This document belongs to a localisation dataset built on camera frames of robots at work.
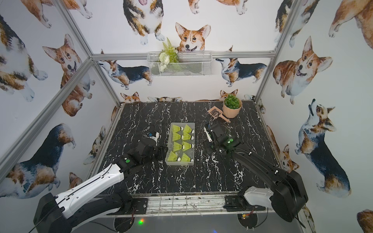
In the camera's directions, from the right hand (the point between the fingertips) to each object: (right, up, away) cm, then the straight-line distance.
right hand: (207, 142), depth 81 cm
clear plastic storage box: (-20, -11, +7) cm, 24 cm away
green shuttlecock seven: (-12, +1, +16) cm, 20 cm away
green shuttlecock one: (-13, +5, +19) cm, 23 cm away
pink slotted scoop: (+10, +17, +33) cm, 38 cm away
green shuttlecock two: (-20, +6, +19) cm, 28 cm away
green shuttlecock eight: (-12, -4, +11) cm, 17 cm away
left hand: (-22, -2, -2) cm, 22 cm away
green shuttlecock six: (-19, +1, +15) cm, 24 cm away
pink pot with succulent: (+19, +22, +21) cm, 35 cm away
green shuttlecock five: (-13, -10, +5) cm, 17 cm away
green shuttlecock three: (-18, -5, +11) cm, 22 cm away
